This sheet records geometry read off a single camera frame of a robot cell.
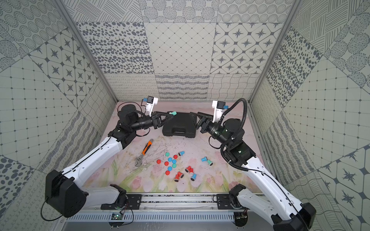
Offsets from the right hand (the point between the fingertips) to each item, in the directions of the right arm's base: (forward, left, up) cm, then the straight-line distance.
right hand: (192, 115), depth 63 cm
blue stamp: (-15, -1, -38) cm, 40 cm away
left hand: (0, +8, -2) cm, 8 cm away
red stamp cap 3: (-13, +15, -38) cm, 43 cm away
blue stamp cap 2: (-6, +12, -38) cm, 40 cm away
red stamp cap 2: (-7, +17, -38) cm, 42 cm away
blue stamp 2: (-5, -7, -37) cm, 38 cm away
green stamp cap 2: (-8, +11, -39) cm, 41 cm away
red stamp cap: (-3, +11, -38) cm, 40 cm away
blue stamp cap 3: (-10, +14, -38) cm, 42 cm away
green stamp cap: (+4, +9, -3) cm, 10 cm away
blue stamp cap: (-4, +15, -38) cm, 41 cm away
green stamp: (-7, -11, -37) cm, 39 cm away
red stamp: (-11, +2, -37) cm, 39 cm away
